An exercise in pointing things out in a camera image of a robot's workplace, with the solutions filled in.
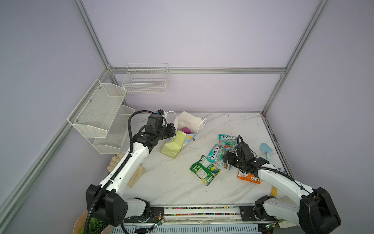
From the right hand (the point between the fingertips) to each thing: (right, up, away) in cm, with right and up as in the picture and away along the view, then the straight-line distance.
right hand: (225, 159), depth 87 cm
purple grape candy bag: (-24, +18, +6) cm, 30 cm away
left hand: (-30, +18, -8) cm, 36 cm away
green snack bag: (-13, -6, -1) cm, 14 cm away
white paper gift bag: (-24, +24, +4) cm, 35 cm away
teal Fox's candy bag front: (-5, +1, +6) cm, 8 cm away
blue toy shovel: (+31, +5, +11) cm, 33 cm away
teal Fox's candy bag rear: (+4, +9, +11) cm, 15 cm away
